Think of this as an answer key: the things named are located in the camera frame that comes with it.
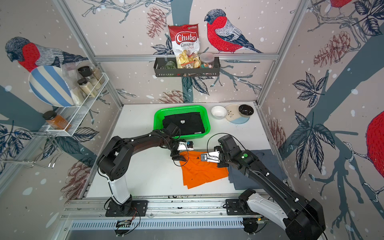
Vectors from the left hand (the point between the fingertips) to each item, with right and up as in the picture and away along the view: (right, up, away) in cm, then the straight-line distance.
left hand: (188, 149), depth 90 cm
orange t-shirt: (+5, -12, -7) cm, 14 cm away
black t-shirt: (-1, +15, +17) cm, 23 cm away
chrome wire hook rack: (-54, +12, -30) cm, 63 cm away
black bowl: (+43, +25, +21) cm, 54 cm away
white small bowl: (+23, +24, +23) cm, 40 cm away
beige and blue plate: (+34, +21, +23) cm, 46 cm away
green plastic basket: (-21, +23, +15) cm, 35 cm away
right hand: (+15, +2, -10) cm, 18 cm away
